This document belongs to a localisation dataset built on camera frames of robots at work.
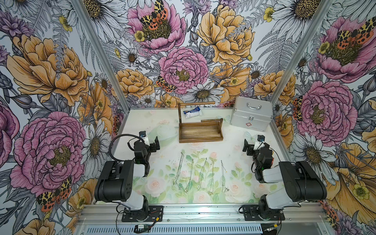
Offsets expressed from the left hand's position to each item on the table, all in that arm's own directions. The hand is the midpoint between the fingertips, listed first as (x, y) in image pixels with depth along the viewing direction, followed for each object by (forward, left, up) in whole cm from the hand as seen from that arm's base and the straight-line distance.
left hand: (150, 141), depth 94 cm
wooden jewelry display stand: (+13, -37, -7) cm, 40 cm away
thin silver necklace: (-27, -44, -8) cm, 52 cm away
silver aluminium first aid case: (+16, -67, +7) cm, 69 cm away
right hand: (-3, -64, +1) cm, 64 cm away
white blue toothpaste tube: (+28, -27, -4) cm, 39 cm away
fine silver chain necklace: (-20, -31, -8) cm, 38 cm away
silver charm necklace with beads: (-29, -36, -7) cm, 47 cm away
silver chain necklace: (-6, -20, -8) cm, 22 cm away
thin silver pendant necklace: (-28, -23, -7) cm, 37 cm away
